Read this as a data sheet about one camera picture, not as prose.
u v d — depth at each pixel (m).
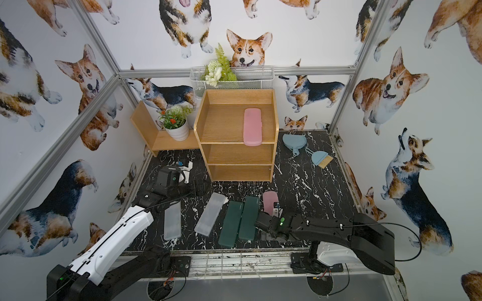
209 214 0.86
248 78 0.95
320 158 1.10
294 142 1.18
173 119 0.97
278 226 0.63
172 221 0.86
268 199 0.92
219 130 0.78
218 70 0.78
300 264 0.73
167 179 0.59
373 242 0.42
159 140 1.10
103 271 0.42
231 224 0.84
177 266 0.73
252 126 0.79
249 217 0.91
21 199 0.51
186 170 0.72
